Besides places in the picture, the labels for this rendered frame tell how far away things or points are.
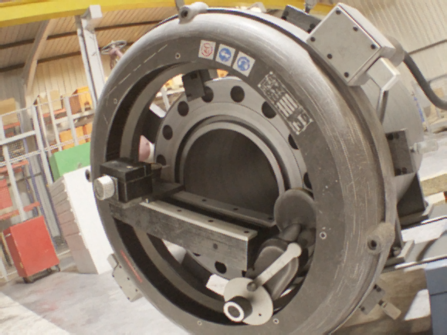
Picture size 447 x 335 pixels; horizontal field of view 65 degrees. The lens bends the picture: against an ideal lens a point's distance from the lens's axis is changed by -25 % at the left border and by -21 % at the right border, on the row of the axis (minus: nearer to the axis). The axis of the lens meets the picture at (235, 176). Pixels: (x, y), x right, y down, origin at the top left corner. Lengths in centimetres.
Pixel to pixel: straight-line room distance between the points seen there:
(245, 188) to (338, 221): 53
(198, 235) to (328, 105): 34
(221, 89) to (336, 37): 33
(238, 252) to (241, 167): 44
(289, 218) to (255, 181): 45
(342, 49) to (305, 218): 30
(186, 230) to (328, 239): 28
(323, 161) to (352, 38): 20
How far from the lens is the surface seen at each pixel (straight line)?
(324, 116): 63
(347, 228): 66
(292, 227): 73
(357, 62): 63
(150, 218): 89
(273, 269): 73
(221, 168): 110
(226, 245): 77
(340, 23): 65
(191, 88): 93
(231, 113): 88
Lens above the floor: 65
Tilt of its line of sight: 2 degrees down
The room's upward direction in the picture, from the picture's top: 19 degrees counter-clockwise
